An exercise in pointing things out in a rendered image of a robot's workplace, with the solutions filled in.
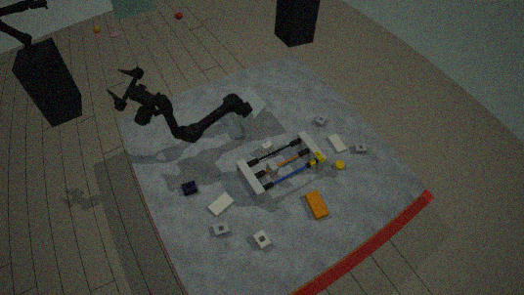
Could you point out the orange rectangular block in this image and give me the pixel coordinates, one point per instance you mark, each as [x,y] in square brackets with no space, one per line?
[316,205]

